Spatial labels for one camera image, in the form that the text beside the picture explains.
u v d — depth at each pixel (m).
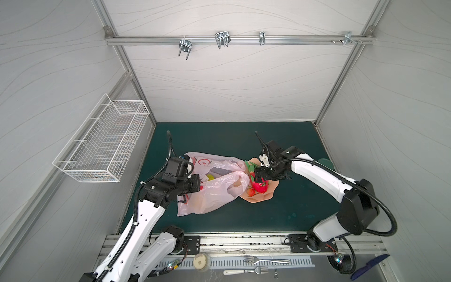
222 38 0.77
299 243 0.73
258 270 0.69
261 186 0.82
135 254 0.41
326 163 0.91
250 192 0.86
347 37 0.77
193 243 0.73
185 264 0.70
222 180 0.70
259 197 0.84
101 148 0.69
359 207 0.43
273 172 0.70
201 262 0.61
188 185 0.61
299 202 0.82
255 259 0.69
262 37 0.78
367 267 0.69
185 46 0.80
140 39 0.79
